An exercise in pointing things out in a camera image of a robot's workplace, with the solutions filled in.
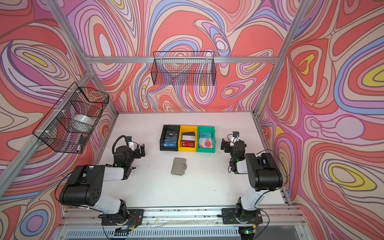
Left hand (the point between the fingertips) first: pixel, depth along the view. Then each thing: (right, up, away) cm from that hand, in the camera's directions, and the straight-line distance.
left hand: (137, 143), depth 94 cm
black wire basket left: (-28, +10, -27) cm, 40 cm away
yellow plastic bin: (+32, +2, +8) cm, 33 cm away
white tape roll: (-18, +13, -24) cm, 32 cm away
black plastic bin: (+19, +3, +8) cm, 21 cm away
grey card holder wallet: (+27, -14, -3) cm, 30 cm away
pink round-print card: (+44, +2, +7) cm, 45 cm away
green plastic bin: (+45, +9, +8) cm, 46 cm away
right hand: (+60, +1, +3) cm, 60 cm away
